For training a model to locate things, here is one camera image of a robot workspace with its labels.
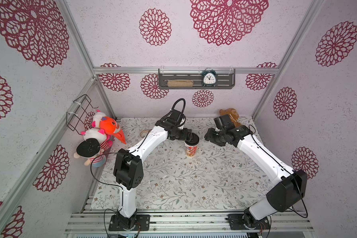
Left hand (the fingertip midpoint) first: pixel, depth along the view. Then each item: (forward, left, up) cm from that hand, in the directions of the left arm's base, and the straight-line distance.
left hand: (186, 137), depth 88 cm
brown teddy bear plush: (+29, -37, -10) cm, 48 cm away
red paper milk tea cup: (-5, -3, -7) cm, 9 cm away
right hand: (-3, -11, +6) cm, 13 cm away
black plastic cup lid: (-2, -5, 0) cm, 5 cm away
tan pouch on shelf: (+26, +4, +19) cm, 33 cm away
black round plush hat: (-11, +51, +6) cm, 53 cm away
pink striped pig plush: (0, +52, +5) cm, 53 cm away
